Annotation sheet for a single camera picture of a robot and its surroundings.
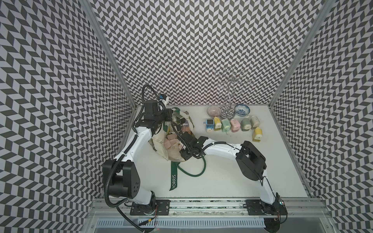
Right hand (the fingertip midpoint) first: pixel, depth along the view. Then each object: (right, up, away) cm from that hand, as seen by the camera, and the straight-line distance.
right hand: (186, 153), depth 90 cm
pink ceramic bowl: (+20, +28, +23) cm, 41 cm away
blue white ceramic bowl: (+42, +29, +22) cm, 56 cm away
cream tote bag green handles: (-6, +17, -1) cm, 18 cm away
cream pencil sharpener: (+47, +19, +9) cm, 52 cm away
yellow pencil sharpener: (+47, +11, +4) cm, 48 cm away
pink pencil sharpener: (+34, +17, +8) cm, 39 cm away
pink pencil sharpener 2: (-10, +8, +2) cm, 13 cm away
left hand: (-8, +26, -6) cm, 28 cm away
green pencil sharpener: (+41, +18, +9) cm, 45 cm away
